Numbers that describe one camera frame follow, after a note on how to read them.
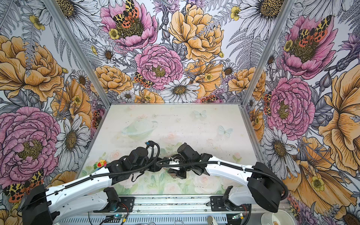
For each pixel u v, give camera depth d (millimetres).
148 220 702
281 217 699
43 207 401
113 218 725
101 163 873
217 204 741
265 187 420
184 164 686
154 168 663
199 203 761
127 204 742
